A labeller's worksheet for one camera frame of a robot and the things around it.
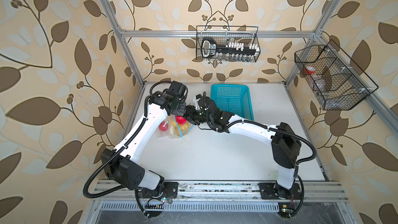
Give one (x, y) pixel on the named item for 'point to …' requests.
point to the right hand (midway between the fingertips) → (178, 115)
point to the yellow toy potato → (184, 128)
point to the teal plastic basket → (235, 98)
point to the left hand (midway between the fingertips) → (178, 107)
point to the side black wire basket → (337, 82)
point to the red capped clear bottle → (310, 70)
